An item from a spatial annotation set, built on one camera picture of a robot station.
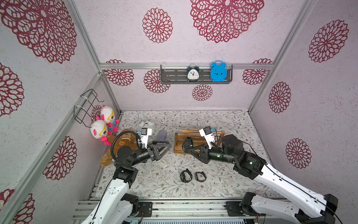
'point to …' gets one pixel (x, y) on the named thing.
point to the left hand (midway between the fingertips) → (169, 145)
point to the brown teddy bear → (128, 139)
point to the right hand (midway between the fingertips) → (188, 149)
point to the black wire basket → (84, 109)
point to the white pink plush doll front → (99, 129)
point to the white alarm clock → (146, 124)
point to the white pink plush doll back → (107, 116)
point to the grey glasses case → (161, 135)
